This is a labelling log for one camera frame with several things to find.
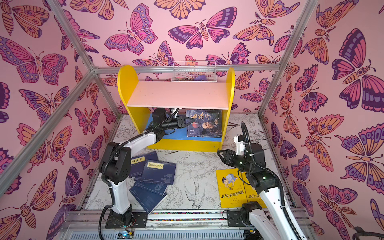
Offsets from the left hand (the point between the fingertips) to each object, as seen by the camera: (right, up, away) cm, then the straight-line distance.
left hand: (195, 120), depth 81 cm
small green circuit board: (-34, -56, -9) cm, 67 cm away
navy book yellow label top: (-21, -30, +6) cm, 37 cm away
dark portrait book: (+7, -2, +4) cm, 8 cm away
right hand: (+12, -15, -10) cm, 22 cm away
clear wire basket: (-1, +32, +16) cm, 36 cm away
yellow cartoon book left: (+20, -38, +1) cm, 43 cm away
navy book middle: (-21, -37, 0) cm, 43 cm away
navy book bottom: (-26, -43, -2) cm, 50 cm away
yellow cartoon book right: (+31, -41, -2) cm, 51 cm away
